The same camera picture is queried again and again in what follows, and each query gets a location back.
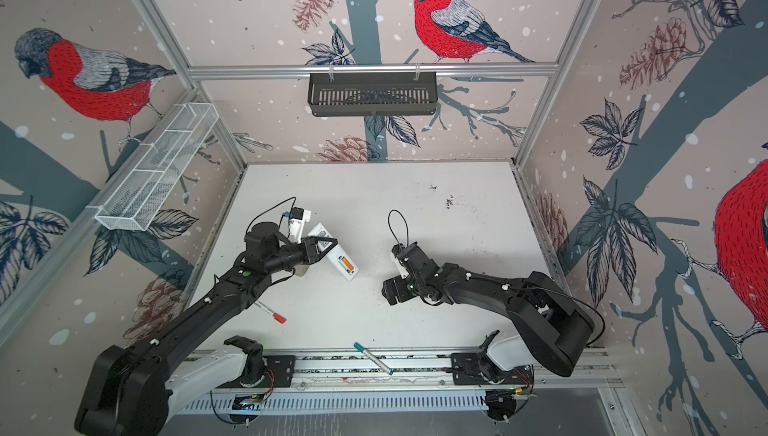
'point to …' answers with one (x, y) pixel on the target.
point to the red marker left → (277, 316)
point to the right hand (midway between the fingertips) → (393, 291)
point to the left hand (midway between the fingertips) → (333, 243)
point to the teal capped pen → (362, 349)
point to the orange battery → (348, 264)
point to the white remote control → (335, 253)
